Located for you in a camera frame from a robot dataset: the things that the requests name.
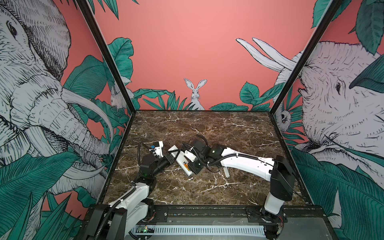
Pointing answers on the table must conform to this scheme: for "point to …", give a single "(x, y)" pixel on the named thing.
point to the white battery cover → (226, 172)
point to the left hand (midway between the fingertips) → (180, 150)
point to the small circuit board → (143, 229)
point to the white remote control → (182, 159)
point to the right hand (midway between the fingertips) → (187, 167)
